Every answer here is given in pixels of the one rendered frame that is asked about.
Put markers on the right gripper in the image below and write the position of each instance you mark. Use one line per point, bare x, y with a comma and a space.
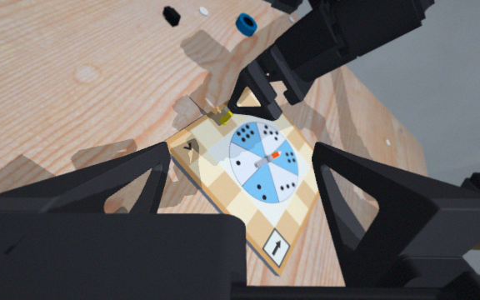
298, 81

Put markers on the blue ring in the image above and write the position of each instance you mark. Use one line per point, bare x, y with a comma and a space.
246, 25

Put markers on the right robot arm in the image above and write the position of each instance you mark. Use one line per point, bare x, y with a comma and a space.
365, 25

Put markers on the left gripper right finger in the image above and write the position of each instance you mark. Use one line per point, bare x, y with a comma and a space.
418, 215

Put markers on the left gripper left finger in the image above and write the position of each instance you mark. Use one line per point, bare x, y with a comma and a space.
87, 189

